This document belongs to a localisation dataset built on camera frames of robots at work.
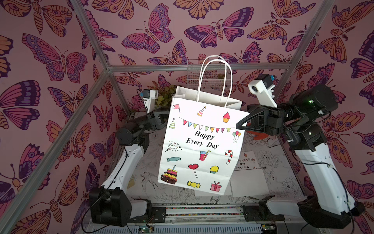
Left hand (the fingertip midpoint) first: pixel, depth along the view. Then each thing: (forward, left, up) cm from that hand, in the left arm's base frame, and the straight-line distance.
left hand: (180, 117), depth 53 cm
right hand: (-13, -17, +9) cm, 23 cm away
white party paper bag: (-6, -37, -46) cm, 59 cm away
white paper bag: (-13, -24, -47) cm, 55 cm away
